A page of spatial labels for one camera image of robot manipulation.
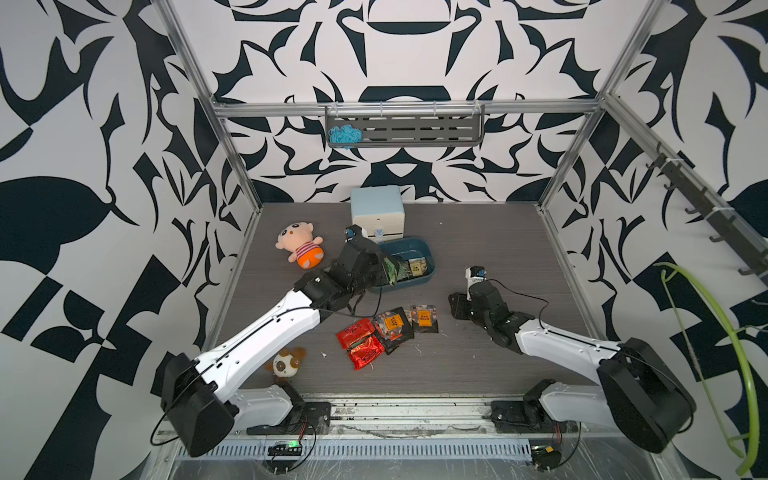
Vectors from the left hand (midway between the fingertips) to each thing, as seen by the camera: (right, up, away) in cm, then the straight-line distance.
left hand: (381, 256), depth 76 cm
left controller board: (-21, -46, -4) cm, 51 cm away
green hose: (+63, -17, -25) cm, 69 cm away
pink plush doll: (-25, +1, +23) cm, 34 cm away
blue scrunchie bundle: (-11, +35, +15) cm, 40 cm away
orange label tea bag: (+3, -21, +11) cm, 24 cm away
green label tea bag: (+4, -4, +4) cm, 7 cm away
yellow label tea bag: (+12, -5, +25) cm, 28 cm away
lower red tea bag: (-5, -27, +7) cm, 28 cm away
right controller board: (+39, -47, -5) cm, 61 cm away
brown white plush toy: (-25, -28, +3) cm, 38 cm away
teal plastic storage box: (+9, +1, +28) cm, 30 cm away
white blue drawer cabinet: (-1, +13, +20) cm, 24 cm away
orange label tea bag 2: (+13, -19, +15) cm, 28 cm away
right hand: (+20, -12, +13) cm, 27 cm away
